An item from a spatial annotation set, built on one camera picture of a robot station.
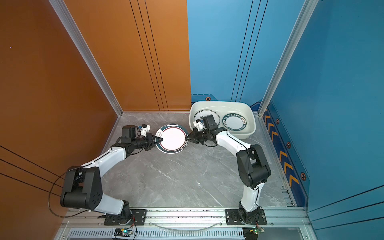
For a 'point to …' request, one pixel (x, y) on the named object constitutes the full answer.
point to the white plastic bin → (223, 108)
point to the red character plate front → (206, 112)
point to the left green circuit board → (125, 232)
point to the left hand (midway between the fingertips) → (163, 138)
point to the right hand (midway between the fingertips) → (184, 139)
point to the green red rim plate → (173, 136)
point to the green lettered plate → (234, 122)
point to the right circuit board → (252, 233)
